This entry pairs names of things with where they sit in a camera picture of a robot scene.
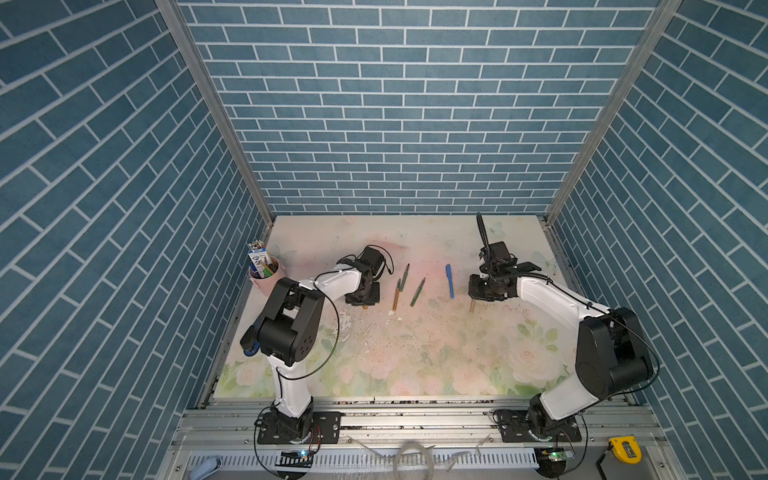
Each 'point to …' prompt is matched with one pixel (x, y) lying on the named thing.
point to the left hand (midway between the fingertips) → (375, 301)
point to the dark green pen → (403, 278)
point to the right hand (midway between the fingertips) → (473, 291)
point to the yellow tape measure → (626, 449)
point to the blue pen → (449, 276)
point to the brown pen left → (397, 293)
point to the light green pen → (417, 293)
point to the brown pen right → (472, 307)
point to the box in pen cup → (258, 254)
